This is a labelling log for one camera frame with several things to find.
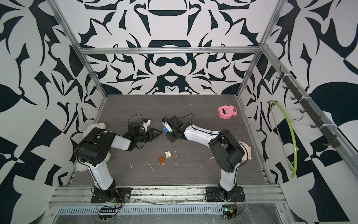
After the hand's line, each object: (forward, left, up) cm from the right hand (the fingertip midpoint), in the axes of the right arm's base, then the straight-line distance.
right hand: (170, 131), depth 92 cm
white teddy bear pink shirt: (-23, +46, +5) cm, 52 cm away
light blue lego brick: (+1, +3, +2) cm, 4 cm away
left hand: (+1, +7, -1) cm, 7 cm away
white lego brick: (-13, +1, -4) cm, 14 cm away
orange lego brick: (-17, +5, -4) cm, 18 cm away
